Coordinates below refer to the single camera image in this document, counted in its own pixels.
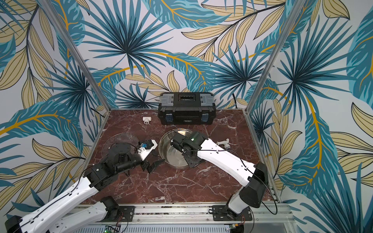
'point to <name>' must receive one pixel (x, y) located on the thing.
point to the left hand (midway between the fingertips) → (157, 153)
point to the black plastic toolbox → (186, 108)
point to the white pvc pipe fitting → (146, 120)
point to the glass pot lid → (123, 138)
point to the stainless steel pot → (171, 156)
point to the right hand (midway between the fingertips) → (197, 159)
